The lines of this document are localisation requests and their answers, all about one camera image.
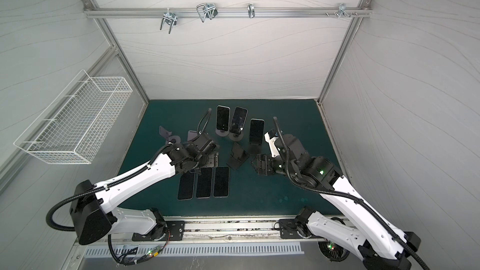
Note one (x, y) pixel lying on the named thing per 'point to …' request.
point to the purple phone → (204, 184)
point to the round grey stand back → (235, 137)
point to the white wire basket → (74, 126)
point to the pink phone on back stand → (239, 121)
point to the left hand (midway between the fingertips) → (214, 155)
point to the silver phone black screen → (186, 186)
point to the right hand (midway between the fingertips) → (261, 155)
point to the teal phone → (256, 131)
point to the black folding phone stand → (238, 157)
